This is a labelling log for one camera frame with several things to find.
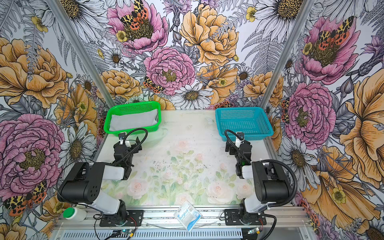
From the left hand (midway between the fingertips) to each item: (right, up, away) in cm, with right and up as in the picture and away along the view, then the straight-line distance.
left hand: (130, 142), depth 93 cm
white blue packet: (+36, -34, -17) cm, 52 cm away
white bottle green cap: (-14, -30, -24) cm, 41 cm away
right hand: (+64, -1, +1) cm, 64 cm away
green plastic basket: (-11, +26, +30) cm, 41 cm away
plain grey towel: (-6, +15, +18) cm, 24 cm away
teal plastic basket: (+82, +13, +22) cm, 86 cm away
